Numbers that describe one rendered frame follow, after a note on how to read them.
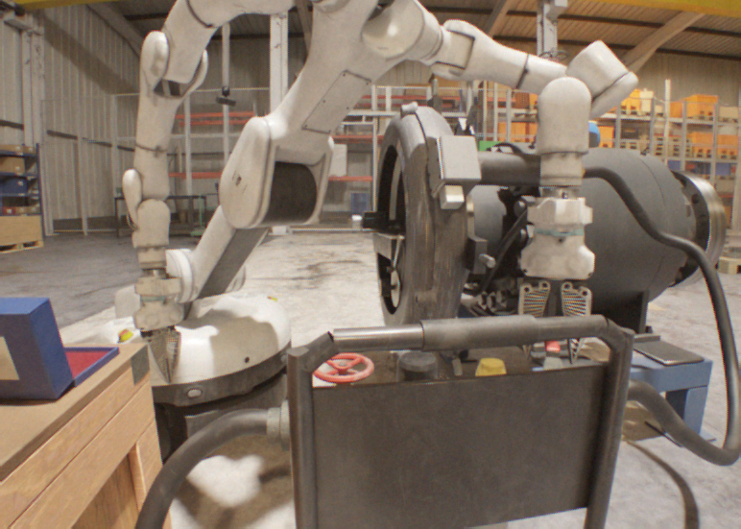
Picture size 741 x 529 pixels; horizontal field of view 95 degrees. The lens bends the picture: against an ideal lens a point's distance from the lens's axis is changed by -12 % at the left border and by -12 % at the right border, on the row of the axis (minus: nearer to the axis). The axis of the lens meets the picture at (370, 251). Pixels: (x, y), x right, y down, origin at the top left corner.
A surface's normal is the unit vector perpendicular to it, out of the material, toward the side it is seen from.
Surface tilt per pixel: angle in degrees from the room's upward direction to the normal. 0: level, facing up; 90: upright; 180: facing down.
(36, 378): 102
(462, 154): 68
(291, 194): 93
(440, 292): 109
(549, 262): 94
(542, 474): 90
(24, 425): 0
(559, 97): 89
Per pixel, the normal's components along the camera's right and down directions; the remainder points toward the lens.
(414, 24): -0.61, 0.10
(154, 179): 0.73, 0.47
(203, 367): 0.54, 0.09
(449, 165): 0.11, -0.26
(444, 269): 0.11, 0.29
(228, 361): 0.72, 0.08
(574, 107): -0.26, 0.26
